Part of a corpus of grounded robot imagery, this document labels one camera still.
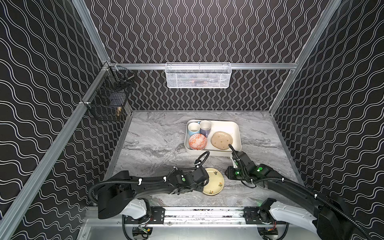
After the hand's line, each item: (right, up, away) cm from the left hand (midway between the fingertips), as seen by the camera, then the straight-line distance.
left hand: (204, 182), depth 80 cm
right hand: (+13, +4, +3) cm, 14 cm away
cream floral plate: (+7, -2, +5) cm, 9 cm away
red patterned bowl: (-3, +20, +18) cm, 27 cm away
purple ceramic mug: (+3, +29, +27) cm, 39 cm away
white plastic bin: (+21, +29, +27) cm, 45 cm away
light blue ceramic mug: (-6, +29, +23) cm, 37 cm away
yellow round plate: (+13, +20, +24) cm, 34 cm away
